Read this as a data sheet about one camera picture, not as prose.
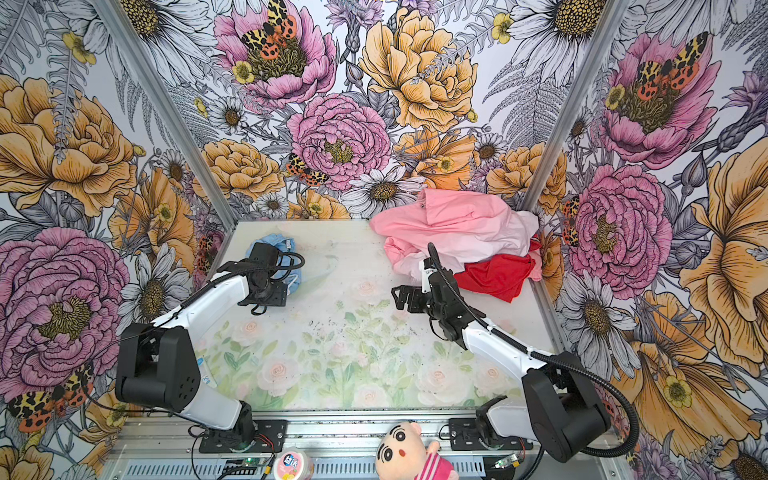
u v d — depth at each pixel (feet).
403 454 2.13
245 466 2.31
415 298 2.50
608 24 2.40
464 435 2.41
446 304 2.17
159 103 2.82
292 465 2.03
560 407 1.37
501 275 3.23
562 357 1.52
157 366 1.45
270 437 2.40
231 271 1.99
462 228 3.47
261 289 2.22
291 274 2.66
